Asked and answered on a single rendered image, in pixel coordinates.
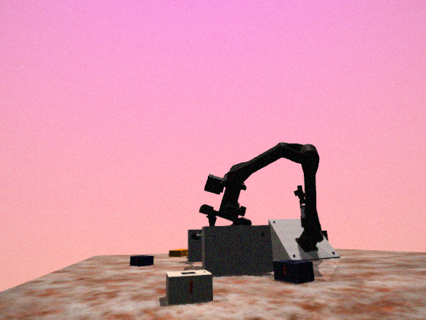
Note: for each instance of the orange rectangular block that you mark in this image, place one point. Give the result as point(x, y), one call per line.
point(178, 252)

